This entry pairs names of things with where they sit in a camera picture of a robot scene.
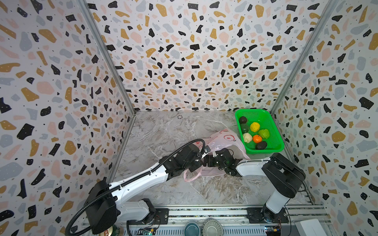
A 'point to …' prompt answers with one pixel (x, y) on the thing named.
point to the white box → (310, 227)
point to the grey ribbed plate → (212, 227)
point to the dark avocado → (261, 145)
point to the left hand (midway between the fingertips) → (198, 154)
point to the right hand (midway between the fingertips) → (201, 156)
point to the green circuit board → (150, 231)
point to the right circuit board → (272, 230)
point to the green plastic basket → (275, 143)
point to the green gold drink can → (114, 230)
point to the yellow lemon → (254, 127)
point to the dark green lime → (244, 128)
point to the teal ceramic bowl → (192, 228)
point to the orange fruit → (257, 138)
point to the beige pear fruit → (247, 137)
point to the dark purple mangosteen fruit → (242, 119)
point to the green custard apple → (265, 133)
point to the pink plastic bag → (225, 138)
